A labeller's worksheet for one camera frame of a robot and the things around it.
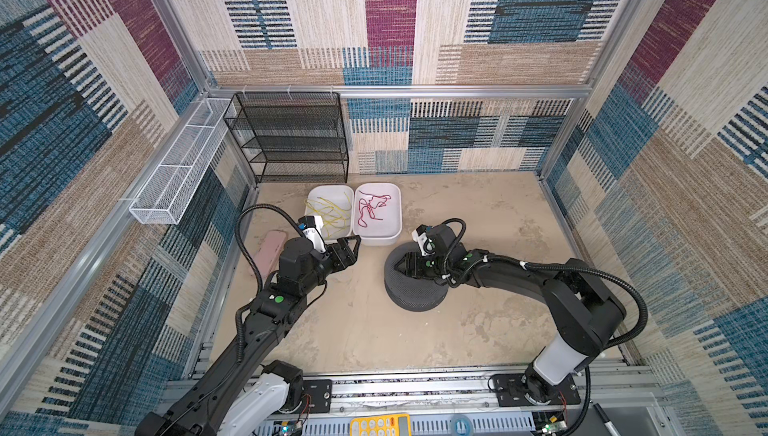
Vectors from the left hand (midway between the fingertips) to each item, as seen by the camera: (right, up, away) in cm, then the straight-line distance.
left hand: (352, 237), depth 76 cm
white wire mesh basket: (-41, +11, -6) cm, 43 cm away
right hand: (+13, -11, +12) cm, 21 cm away
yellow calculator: (+8, -42, -7) cm, 43 cm away
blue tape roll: (+24, -42, -5) cm, 49 cm away
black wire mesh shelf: (-25, +32, +33) cm, 53 cm away
